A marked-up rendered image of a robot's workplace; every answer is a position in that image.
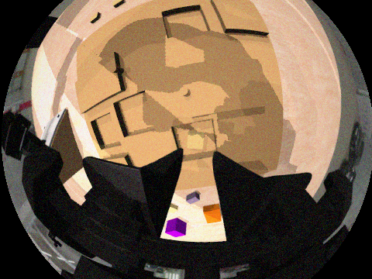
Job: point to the purple cube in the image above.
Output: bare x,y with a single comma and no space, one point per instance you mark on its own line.
176,227

